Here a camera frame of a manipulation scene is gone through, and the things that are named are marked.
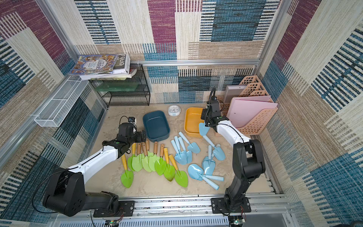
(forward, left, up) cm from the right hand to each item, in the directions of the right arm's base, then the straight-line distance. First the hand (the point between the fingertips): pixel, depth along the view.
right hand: (205, 109), depth 93 cm
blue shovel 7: (-37, +5, -16) cm, 41 cm away
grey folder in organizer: (+18, -22, -1) cm, 28 cm away
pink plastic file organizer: (+16, -32, +5) cm, 36 cm away
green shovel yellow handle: (-36, +48, -18) cm, 63 cm away
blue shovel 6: (-32, +9, -16) cm, 37 cm away
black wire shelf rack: (+12, +47, +6) cm, 49 cm away
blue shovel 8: (-22, -8, -17) cm, 29 cm away
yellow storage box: (+4, +8, -14) cm, 17 cm away
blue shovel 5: (-12, +2, -6) cm, 14 cm away
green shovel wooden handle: (-26, +48, -16) cm, 57 cm away
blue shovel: (-26, +16, -16) cm, 34 cm away
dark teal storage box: (+3, +35, -20) cm, 41 cm away
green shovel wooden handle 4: (-29, +29, -17) cm, 44 cm away
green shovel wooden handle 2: (-27, +38, -16) cm, 50 cm away
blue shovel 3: (-22, +11, -16) cm, 30 cm away
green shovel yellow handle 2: (-36, +16, -17) cm, 43 cm away
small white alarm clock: (+13, +22, -15) cm, 30 cm away
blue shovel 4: (-30, 0, -15) cm, 34 cm away
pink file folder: (-7, -20, +7) cm, 23 cm away
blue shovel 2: (-19, +18, -16) cm, 30 cm away
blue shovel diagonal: (-17, +8, -17) cm, 26 cm away
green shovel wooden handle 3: (-26, +34, -18) cm, 46 cm away
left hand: (-12, +43, -5) cm, 45 cm away
